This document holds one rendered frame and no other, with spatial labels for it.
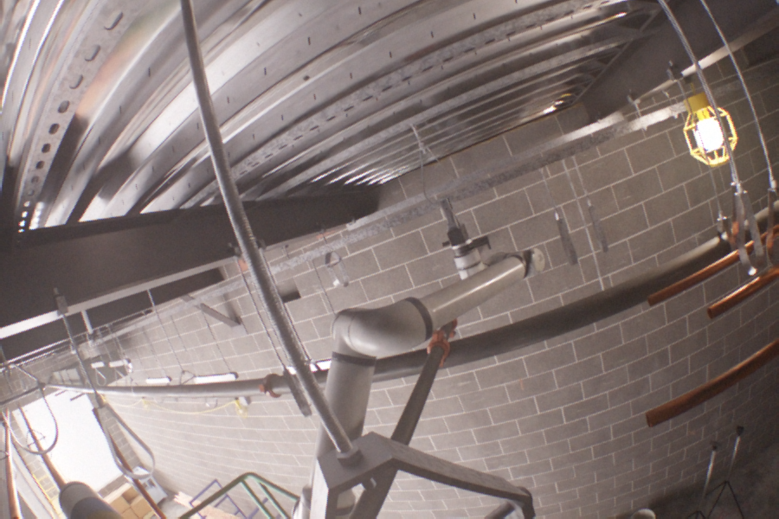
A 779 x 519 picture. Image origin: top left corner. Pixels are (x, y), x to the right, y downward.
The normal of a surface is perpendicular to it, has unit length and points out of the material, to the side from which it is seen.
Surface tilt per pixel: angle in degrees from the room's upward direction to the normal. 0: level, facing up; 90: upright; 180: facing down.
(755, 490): 0
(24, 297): 90
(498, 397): 90
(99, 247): 90
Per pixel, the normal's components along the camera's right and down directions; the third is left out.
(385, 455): -0.37, -0.93
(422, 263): -0.30, 0.13
